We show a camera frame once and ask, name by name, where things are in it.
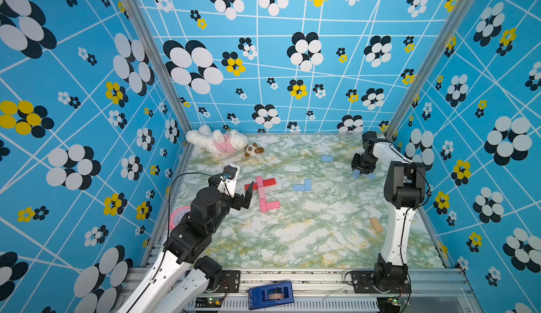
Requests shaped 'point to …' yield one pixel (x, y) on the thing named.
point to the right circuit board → (388, 302)
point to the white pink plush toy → (216, 142)
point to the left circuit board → (208, 302)
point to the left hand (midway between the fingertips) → (242, 175)
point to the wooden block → (376, 224)
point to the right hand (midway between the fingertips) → (359, 168)
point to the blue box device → (270, 295)
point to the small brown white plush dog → (251, 150)
